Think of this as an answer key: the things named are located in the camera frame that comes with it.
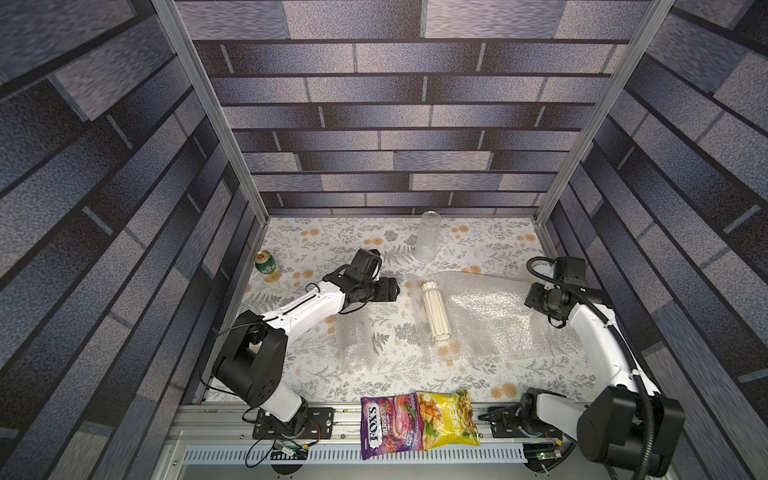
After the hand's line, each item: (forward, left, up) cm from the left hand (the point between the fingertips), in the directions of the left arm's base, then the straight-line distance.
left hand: (391, 288), depth 87 cm
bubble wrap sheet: (-6, -30, -9) cm, 31 cm away
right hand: (-4, -42, +1) cm, 42 cm away
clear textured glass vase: (+18, -12, +1) cm, 22 cm away
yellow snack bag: (-33, -14, -7) cm, 36 cm away
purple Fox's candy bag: (-34, 0, -8) cm, 35 cm away
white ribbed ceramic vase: (-8, -14, -5) cm, 17 cm away
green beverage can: (+10, +41, -1) cm, 43 cm away
